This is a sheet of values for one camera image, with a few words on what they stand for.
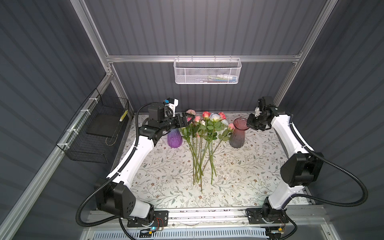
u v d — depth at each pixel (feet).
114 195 1.32
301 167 1.54
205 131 3.36
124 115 2.70
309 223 2.41
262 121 2.35
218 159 3.09
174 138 3.00
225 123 3.55
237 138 3.05
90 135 2.37
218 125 3.44
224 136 3.45
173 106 2.23
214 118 3.44
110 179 1.34
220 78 3.05
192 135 3.34
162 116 1.99
